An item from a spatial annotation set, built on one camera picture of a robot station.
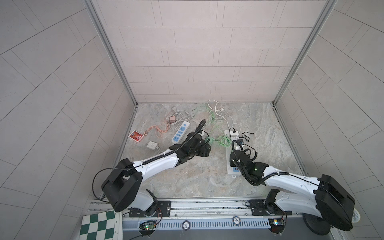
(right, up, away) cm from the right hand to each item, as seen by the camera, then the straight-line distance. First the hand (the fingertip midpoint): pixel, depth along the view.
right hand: (231, 155), depth 87 cm
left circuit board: (-42, -26, -22) cm, 54 cm away
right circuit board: (+17, -27, -19) cm, 37 cm away
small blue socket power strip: (-31, +12, +10) cm, 35 cm away
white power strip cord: (-3, +24, +22) cm, 32 cm away
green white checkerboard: (-63, -25, -21) cm, 71 cm away
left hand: (-13, +6, -3) cm, 15 cm away
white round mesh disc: (+32, -9, -39) cm, 51 cm away
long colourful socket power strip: (+2, +11, +2) cm, 11 cm away
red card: (-60, +10, +9) cm, 62 cm away
